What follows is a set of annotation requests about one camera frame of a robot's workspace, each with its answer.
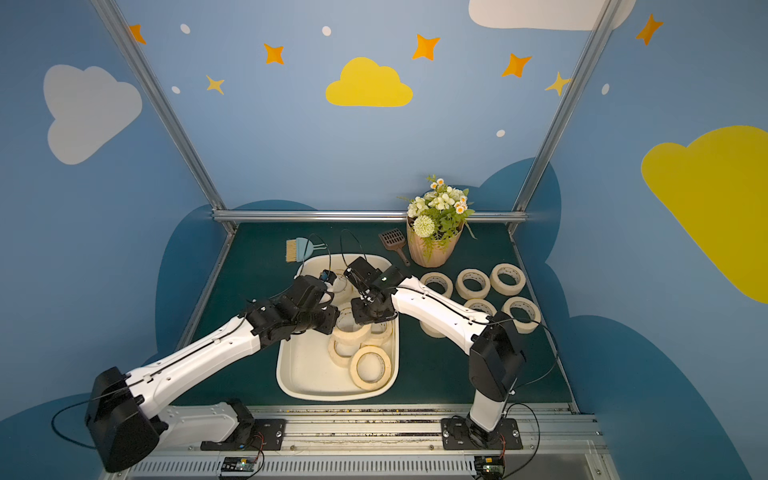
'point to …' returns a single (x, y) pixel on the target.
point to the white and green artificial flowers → (438, 216)
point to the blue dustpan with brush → (300, 249)
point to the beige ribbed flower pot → (430, 252)
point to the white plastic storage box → (304, 369)
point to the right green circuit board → (489, 467)
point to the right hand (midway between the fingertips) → (366, 313)
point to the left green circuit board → (238, 464)
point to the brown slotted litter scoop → (394, 239)
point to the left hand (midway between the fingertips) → (337, 307)
